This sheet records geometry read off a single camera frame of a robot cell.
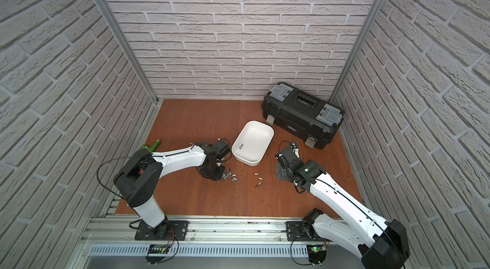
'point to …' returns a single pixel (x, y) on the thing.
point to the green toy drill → (151, 149)
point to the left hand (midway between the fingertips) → (219, 175)
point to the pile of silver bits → (228, 174)
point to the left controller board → (157, 248)
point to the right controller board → (316, 254)
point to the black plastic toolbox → (307, 118)
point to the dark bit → (258, 184)
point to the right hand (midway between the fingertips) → (292, 168)
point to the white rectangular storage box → (252, 142)
